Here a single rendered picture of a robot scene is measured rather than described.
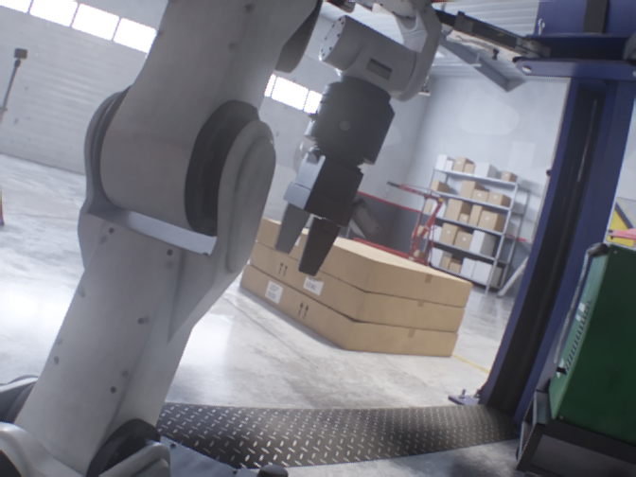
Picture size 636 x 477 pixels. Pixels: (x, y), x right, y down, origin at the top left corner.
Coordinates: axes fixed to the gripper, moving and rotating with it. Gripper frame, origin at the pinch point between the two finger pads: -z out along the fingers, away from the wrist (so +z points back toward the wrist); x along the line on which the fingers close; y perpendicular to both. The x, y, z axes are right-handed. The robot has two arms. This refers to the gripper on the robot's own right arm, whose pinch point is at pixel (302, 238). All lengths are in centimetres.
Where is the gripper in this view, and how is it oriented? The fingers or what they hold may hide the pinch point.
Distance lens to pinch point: 65.0
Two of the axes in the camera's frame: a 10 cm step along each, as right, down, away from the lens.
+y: -8.8, -3.4, -3.3
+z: 3.9, -9.2, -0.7
